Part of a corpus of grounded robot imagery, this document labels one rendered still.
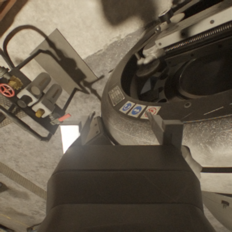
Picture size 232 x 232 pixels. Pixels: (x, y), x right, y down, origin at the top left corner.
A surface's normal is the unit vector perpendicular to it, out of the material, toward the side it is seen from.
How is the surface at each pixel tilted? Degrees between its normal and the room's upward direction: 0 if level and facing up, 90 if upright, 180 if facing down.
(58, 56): 0
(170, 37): 24
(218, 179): 15
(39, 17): 0
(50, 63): 0
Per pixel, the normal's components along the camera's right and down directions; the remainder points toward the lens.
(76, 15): -0.12, 0.65
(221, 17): -0.44, 0.75
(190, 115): -0.58, -0.65
